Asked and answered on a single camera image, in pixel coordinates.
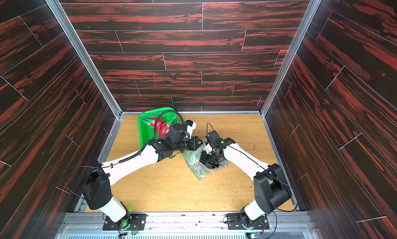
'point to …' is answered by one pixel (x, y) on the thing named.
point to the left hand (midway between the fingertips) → (204, 142)
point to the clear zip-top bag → (192, 158)
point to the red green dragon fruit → (163, 128)
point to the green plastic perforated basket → (146, 131)
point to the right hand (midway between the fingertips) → (203, 164)
